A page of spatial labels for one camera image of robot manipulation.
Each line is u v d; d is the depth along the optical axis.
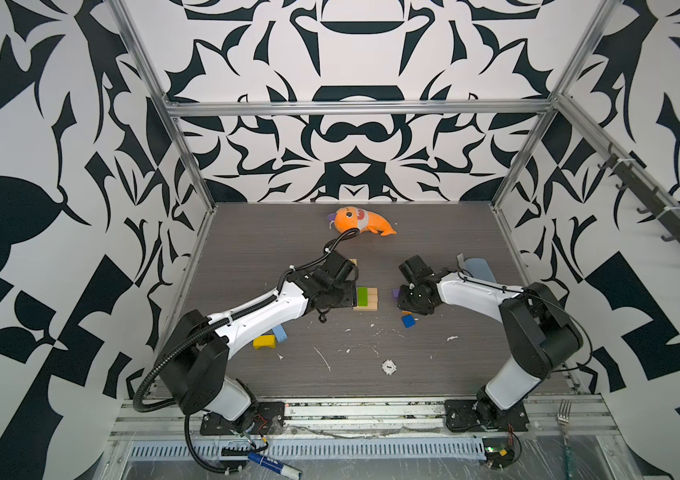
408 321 0.91
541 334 0.47
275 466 0.68
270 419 0.73
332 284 0.64
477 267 0.99
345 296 0.75
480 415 0.67
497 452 0.71
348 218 1.05
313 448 0.65
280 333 0.87
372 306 0.92
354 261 1.02
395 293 0.89
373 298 0.94
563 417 0.74
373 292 0.95
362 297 0.94
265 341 0.85
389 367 0.83
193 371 0.42
